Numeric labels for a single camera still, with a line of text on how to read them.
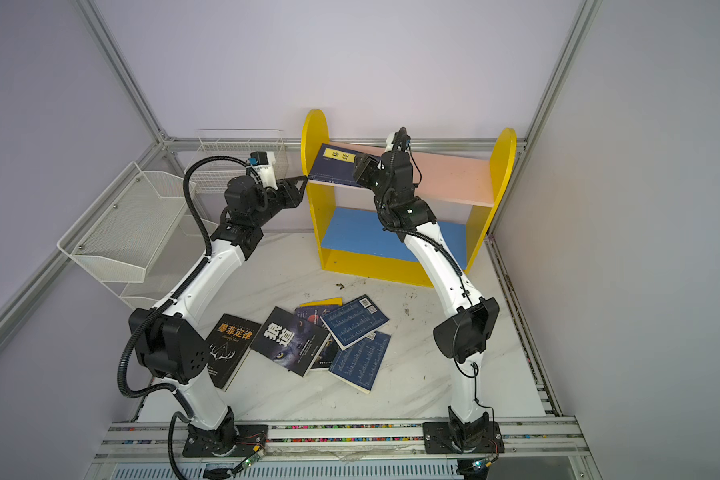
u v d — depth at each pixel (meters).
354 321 0.91
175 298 0.48
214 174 0.63
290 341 0.88
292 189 0.70
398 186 0.57
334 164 0.80
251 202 0.61
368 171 0.66
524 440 0.75
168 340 0.46
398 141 0.64
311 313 0.94
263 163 0.66
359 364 0.84
